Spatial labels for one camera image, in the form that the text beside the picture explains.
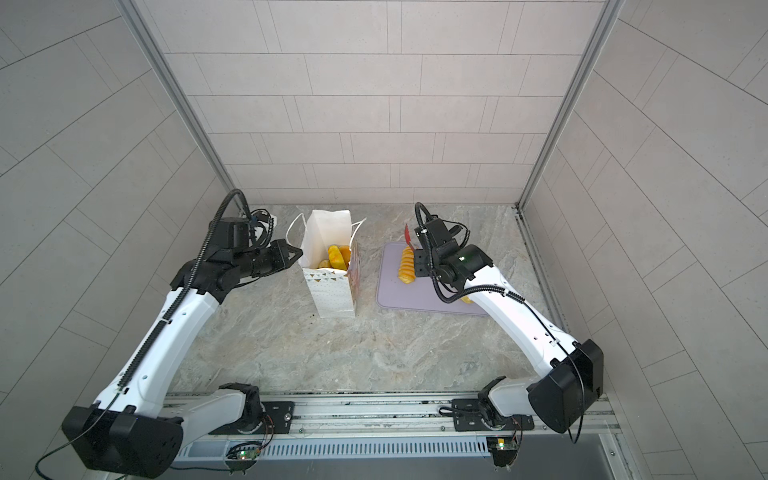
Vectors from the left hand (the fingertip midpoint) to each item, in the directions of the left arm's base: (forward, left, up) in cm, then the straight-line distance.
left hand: (309, 248), depth 73 cm
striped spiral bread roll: (+6, -24, -22) cm, 33 cm away
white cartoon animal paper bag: (-7, -5, -11) cm, 14 cm away
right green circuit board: (-39, -47, -25) cm, 66 cm away
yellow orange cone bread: (+6, -4, -13) cm, 15 cm away
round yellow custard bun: (+8, -6, -15) cm, 18 cm away
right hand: (+1, -28, -7) cm, 29 cm away
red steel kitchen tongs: (+8, -25, -6) cm, 27 cm away
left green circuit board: (-39, +10, -21) cm, 46 cm away
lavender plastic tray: (+1, -29, -27) cm, 40 cm away
